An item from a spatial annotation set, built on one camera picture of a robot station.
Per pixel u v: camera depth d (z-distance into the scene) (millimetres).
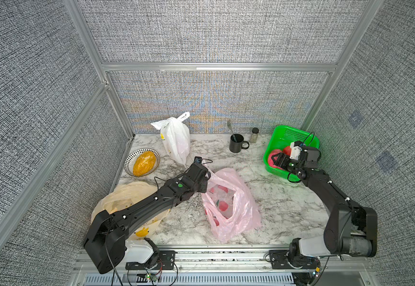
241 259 748
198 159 727
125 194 814
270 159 875
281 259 733
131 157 1052
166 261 735
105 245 396
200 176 619
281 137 1170
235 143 1074
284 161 780
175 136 975
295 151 797
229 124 1158
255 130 1097
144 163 974
